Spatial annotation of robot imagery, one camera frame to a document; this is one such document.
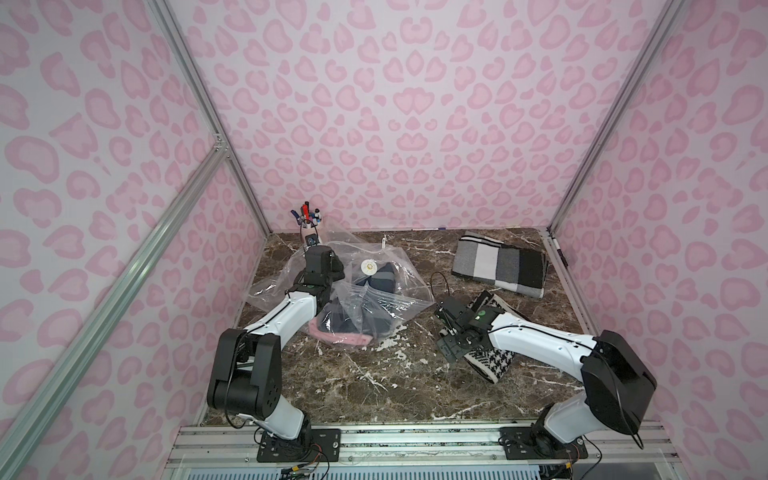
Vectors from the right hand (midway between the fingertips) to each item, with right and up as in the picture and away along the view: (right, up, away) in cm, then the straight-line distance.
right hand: (458, 340), depth 87 cm
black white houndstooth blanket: (+8, -5, -5) cm, 10 cm away
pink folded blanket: (-31, 0, +1) cm, 31 cm away
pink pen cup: (-51, +34, +25) cm, 66 cm away
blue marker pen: (-52, +38, +18) cm, 67 cm away
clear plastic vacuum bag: (-12, +14, +3) cm, 19 cm away
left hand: (-38, +24, +5) cm, 45 cm away
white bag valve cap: (-26, +21, +7) cm, 34 cm away
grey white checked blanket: (+25, +19, +18) cm, 36 cm away
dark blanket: (-25, +11, -7) cm, 28 cm away
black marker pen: (-46, +39, +22) cm, 65 cm away
